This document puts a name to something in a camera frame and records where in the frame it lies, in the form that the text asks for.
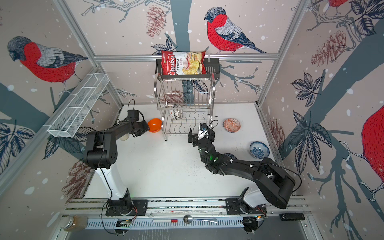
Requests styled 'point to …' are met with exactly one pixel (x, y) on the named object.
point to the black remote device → (292, 216)
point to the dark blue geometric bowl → (230, 155)
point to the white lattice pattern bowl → (178, 113)
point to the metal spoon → (188, 219)
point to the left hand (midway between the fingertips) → (147, 127)
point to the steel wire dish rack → (185, 105)
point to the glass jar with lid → (75, 223)
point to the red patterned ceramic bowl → (231, 125)
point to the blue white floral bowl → (259, 150)
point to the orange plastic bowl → (155, 125)
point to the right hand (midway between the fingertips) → (196, 131)
